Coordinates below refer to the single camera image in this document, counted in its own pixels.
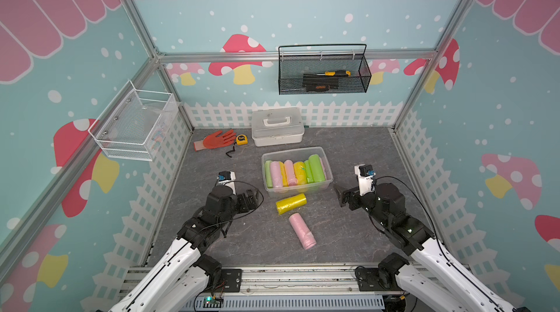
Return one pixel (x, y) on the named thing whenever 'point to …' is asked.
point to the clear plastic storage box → (299, 155)
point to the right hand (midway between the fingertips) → (345, 181)
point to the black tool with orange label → (321, 84)
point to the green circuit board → (212, 302)
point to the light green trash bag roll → (316, 168)
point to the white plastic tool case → (278, 126)
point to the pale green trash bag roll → (269, 174)
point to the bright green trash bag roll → (308, 172)
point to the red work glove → (213, 141)
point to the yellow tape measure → (241, 139)
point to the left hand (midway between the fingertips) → (249, 196)
